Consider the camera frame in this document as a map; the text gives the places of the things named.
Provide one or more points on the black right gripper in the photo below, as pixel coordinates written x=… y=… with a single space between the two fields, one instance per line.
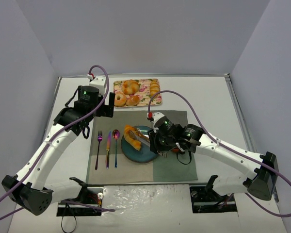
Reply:
x=153 y=141

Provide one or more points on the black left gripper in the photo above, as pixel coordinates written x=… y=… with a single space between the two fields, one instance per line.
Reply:
x=111 y=104

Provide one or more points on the large striped croissant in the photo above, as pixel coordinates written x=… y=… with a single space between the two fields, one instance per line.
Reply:
x=136 y=144

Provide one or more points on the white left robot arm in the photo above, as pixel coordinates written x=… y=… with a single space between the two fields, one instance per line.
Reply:
x=28 y=188

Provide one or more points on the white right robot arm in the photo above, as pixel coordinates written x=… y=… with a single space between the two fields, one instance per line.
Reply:
x=257 y=171

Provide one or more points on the twisted round bread roll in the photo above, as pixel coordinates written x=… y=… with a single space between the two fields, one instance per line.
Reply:
x=130 y=87

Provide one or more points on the blue ceramic plate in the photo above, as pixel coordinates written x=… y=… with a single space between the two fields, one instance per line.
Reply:
x=144 y=155

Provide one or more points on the iridescent spoon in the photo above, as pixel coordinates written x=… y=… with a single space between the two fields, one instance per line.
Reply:
x=116 y=136

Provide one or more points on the floral rectangular tray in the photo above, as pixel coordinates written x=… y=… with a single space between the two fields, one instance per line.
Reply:
x=143 y=93

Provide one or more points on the iridescent fork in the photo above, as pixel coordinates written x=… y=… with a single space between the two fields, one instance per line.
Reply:
x=99 y=139

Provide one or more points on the brown oval bun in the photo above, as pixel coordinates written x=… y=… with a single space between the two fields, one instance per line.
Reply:
x=133 y=100

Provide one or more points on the iridescent knife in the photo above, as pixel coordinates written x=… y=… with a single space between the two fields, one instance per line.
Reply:
x=108 y=145

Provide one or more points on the orange enamel mug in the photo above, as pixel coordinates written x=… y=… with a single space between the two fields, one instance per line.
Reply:
x=177 y=151

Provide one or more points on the grey patchwork placemat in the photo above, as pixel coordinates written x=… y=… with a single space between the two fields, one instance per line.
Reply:
x=171 y=169

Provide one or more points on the small striped croissant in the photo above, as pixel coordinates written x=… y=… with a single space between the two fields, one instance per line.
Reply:
x=154 y=88

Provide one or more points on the ring bagel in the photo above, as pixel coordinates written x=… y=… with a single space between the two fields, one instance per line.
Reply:
x=120 y=99

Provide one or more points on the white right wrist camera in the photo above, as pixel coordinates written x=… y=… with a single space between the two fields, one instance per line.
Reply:
x=154 y=117

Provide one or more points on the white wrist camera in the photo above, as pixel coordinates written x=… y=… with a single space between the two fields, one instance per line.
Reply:
x=97 y=82
x=154 y=117

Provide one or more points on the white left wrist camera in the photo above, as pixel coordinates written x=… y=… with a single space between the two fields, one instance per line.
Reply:
x=97 y=82

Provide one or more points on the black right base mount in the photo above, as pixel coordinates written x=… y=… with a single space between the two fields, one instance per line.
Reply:
x=204 y=202

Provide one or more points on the aluminium rail frame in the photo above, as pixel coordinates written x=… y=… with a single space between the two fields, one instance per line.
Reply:
x=245 y=132

